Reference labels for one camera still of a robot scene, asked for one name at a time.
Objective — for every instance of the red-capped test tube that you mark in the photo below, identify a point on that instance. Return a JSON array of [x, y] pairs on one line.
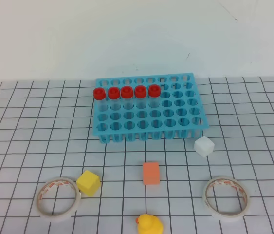
[[154, 92], [114, 97], [99, 95], [140, 92], [127, 96]]

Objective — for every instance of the blue test tube rack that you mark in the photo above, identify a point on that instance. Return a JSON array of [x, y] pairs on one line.
[[176, 112]]

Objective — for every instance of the orange block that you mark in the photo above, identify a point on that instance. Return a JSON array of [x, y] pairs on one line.
[[151, 173]]

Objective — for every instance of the white cube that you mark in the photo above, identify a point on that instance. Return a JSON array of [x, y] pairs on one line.
[[204, 146]]

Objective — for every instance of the yellow cube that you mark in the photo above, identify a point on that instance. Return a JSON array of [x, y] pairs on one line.
[[88, 183]]

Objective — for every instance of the right tape roll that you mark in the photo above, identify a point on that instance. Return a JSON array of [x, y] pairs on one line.
[[225, 216]]

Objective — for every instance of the tape roll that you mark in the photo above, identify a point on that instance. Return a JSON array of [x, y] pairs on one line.
[[225, 216], [56, 182]]

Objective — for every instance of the yellow rubber duck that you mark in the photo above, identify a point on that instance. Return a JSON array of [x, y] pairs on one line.
[[149, 224]]

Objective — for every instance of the left tape roll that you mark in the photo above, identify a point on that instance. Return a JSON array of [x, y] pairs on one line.
[[56, 182]]

